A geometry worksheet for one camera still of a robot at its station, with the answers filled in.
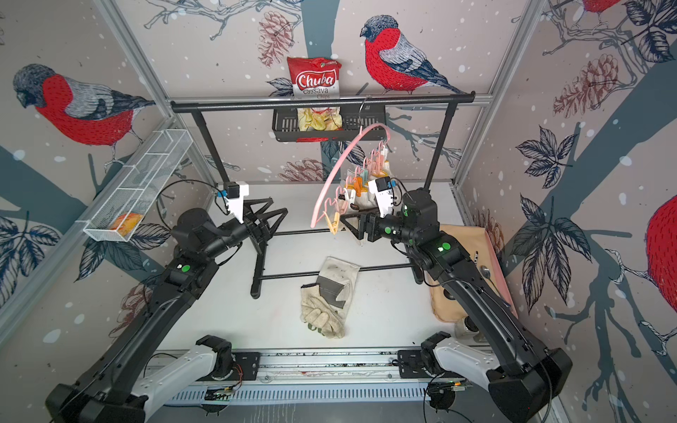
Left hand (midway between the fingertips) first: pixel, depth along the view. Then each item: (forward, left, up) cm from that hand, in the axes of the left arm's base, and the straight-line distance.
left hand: (281, 202), depth 64 cm
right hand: (-2, -17, -3) cm, 17 cm away
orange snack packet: (-3, +40, -4) cm, 40 cm away
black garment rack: (+10, -41, -2) cm, 42 cm away
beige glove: (-13, -9, -36) cm, 39 cm away
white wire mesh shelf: (+5, +48, -7) cm, 49 cm away
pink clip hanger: (+51, -26, -23) cm, 62 cm away
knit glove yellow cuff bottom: (+6, -22, -6) cm, 23 cm away
